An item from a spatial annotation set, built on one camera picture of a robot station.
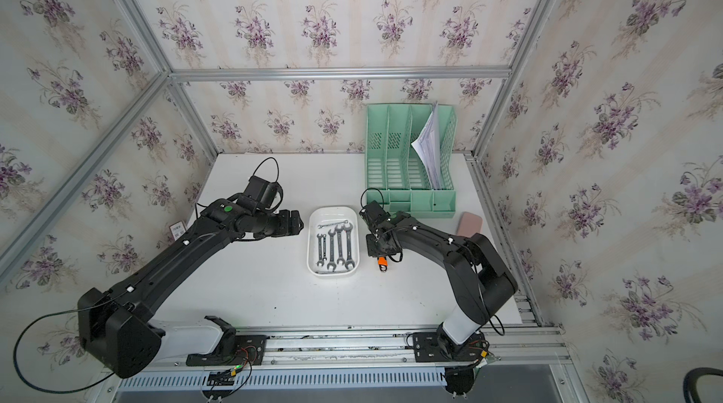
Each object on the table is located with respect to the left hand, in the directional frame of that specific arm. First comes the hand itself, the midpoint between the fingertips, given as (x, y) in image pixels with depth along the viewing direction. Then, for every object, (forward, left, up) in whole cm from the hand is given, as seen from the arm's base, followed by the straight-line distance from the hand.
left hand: (295, 227), depth 79 cm
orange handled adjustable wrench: (-6, -25, -11) cm, 28 cm away
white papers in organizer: (+25, -40, +10) cm, 48 cm away
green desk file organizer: (+32, -34, -14) cm, 48 cm away
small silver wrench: (-4, -10, -15) cm, 18 cm away
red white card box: (+8, +45, -16) cm, 48 cm away
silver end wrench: (+8, -12, -15) cm, 21 cm away
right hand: (-1, -25, -13) cm, 28 cm away
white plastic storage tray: (+13, -7, -13) cm, 20 cm away
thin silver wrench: (+2, -7, -16) cm, 18 cm away
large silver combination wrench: (-4, -15, -15) cm, 22 cm away
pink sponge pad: (+10, -58, -15) cm, 61 cm away
